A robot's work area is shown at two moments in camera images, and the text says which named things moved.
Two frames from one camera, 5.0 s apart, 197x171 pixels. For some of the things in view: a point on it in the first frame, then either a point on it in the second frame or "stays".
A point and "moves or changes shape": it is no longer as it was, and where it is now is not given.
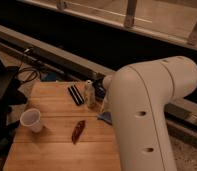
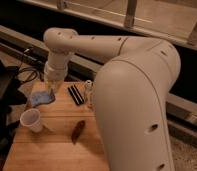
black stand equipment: x=6 y=93 stays
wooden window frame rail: x=177 y=21 stays
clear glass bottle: x=90 y=94 stays
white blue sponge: x=105 y=117 moves or changes shape
